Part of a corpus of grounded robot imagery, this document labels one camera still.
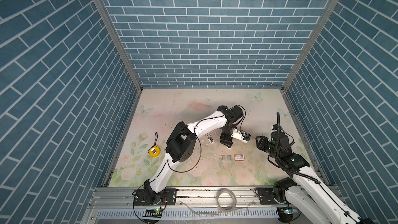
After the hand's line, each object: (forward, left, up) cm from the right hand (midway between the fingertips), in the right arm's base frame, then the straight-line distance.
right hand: (256, 136), depth 83 cm
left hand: (+1, +13, -6) cm, 15 cm away
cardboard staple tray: (-8, +16, -11) cm, 21 cm away
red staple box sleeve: (-8, +8, -11) cm, 15 cm away
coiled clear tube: (-28, +12, -8) cm, 32 cm away
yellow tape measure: (-9, +56, -8) cm, 57 cm away
